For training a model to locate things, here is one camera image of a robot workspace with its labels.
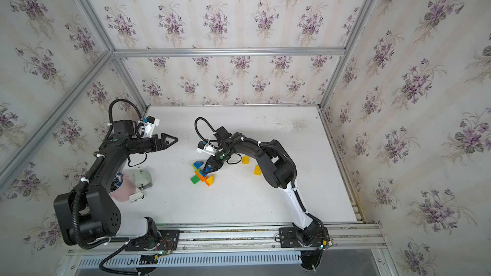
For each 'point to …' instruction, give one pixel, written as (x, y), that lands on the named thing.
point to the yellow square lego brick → (245, 160)
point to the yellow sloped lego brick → (211, 179)
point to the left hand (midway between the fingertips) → (171, 142)
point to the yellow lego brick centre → (257, 170)
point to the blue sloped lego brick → (197, 164)
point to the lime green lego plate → (197, 170)
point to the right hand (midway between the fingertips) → (209, 170)
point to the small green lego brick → (195, 179)
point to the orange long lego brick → (203, 179)
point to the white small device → (142, 180)
